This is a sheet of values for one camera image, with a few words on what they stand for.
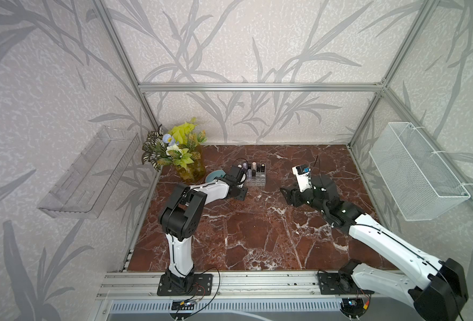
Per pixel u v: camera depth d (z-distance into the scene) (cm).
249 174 99
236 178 79
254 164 99
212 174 105
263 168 101
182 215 51
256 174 102
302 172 65
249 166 99
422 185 60
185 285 64
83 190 65
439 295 37
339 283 67
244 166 102
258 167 100
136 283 75
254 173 100
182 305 70
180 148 87
